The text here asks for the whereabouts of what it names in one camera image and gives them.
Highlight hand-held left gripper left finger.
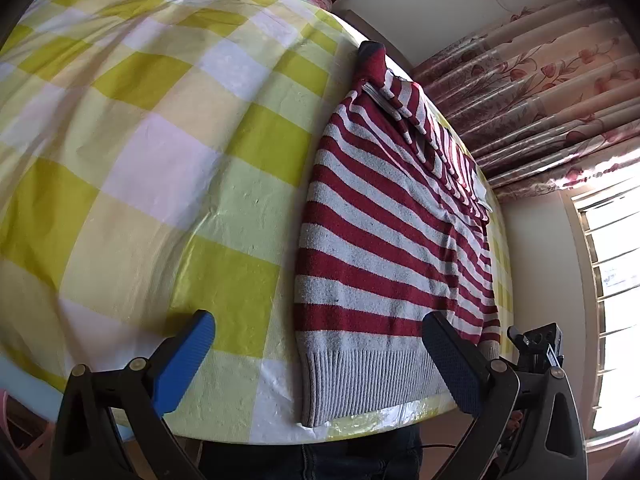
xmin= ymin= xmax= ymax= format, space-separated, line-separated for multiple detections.
xmin=50 ymin=309 xmax=217 ymax=480

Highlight barred window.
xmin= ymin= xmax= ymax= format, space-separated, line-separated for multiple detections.
xmin=570 ymin=160 xmax=640 ymax=438

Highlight person's dark jeans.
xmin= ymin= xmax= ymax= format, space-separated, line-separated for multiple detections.
xmin=200 ymin=422 xmax=426 ymax=480

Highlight pink floral curtain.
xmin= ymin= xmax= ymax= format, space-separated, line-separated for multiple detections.
xmin=410 ymin=0 xmax=640 ymax=206

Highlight yellow checked tablecloth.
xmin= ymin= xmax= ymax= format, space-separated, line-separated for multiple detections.
xmin=0 ymin=0 xmax=516 ymax=446

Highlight pink plastic stool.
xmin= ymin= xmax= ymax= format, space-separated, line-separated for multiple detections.
xmin=0 ymin=392 xmax=56 ymax=457

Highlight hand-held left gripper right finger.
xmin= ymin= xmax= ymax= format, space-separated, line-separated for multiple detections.
xmin=422 ymin=311 xmax=588 ymax=480

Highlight red white striped navy sweater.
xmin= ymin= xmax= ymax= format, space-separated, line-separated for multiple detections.
xmin=292 ymin=40 xmax=503 ymax=428

